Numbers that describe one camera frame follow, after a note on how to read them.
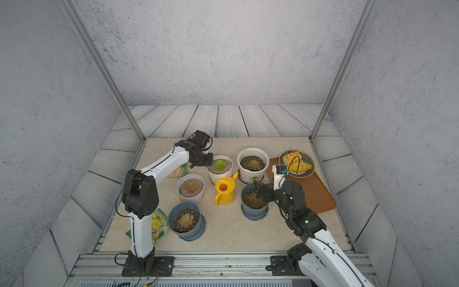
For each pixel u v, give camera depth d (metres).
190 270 0.73
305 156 1.08
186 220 0.77
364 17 0.72
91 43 0.79
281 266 0.70
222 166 0.91
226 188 0.84
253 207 0.80
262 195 0.65
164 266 0.73
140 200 0.52
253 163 0.93
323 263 0.47
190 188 0.85
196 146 0.72
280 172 0.62
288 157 1.05
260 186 0.65
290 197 0.52
